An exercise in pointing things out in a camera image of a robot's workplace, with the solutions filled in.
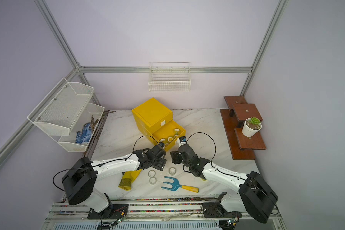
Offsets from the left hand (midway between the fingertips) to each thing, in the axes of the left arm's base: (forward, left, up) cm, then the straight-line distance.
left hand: (157, 162), depth 87 cm
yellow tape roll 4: (+7, -6, +9) cm, 13 cm away
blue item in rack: (+13, +46, +10) cm, 49 cm away
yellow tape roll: (+20, -12, +5) cm, 24 cm away
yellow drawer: (+19, -6, +4) cm, 20 cm away
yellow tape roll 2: (+14, -8, +5) cm, 16 cm away
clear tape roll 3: (-10, +2, -5) cm, 11 cm away
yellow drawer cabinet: (+23, +4, +18) cm, 30 cm away
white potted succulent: (+12, -54, +19) cm, 59 cm away
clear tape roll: (-4, -9, -5) cm, 11 cm away
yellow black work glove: (-9, +17, -2) cm, 19 cm away
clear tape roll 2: (-5, +4, -4) cm, 8 cm away
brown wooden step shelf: (+25, -51, +19) cm, 60 cm away
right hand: (+4, -11, +4) cm, 12 cm away
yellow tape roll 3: (+13, -3, +5) cm, 14 cm away
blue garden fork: (-13, -12, -4) cm, 18 cm away
